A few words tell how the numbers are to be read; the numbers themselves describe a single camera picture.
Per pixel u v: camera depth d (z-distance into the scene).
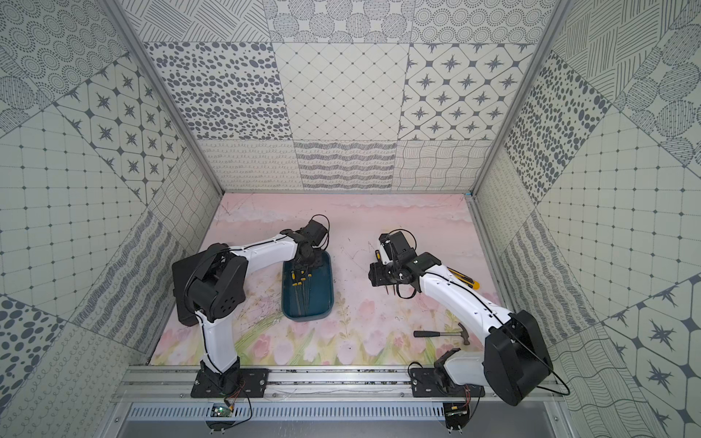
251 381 0.73
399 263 0.64
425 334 0.83
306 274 0.94
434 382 0.73
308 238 0.74
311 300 0.89
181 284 0.89
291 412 0.70
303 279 0.93
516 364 0.41
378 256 1.00
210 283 0.53
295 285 0.93
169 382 0.76
